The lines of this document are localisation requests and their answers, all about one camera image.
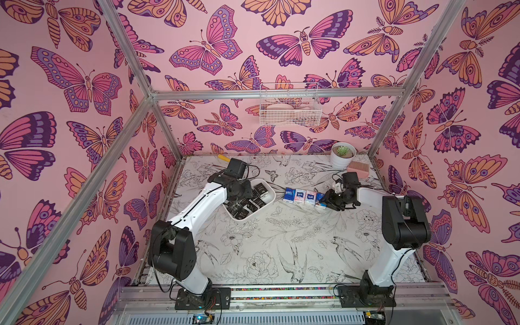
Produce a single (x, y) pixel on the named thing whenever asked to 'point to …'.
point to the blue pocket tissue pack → (289, 195)
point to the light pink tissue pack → (310, 197)
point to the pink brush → (361, 168)
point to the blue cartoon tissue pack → (319, 198)
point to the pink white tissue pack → (300, 196)
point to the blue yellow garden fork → (223, 158)
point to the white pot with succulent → (341, 155)
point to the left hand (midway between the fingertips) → (249, 190)
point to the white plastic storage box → (242, 208)
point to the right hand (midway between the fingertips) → (319, 201)
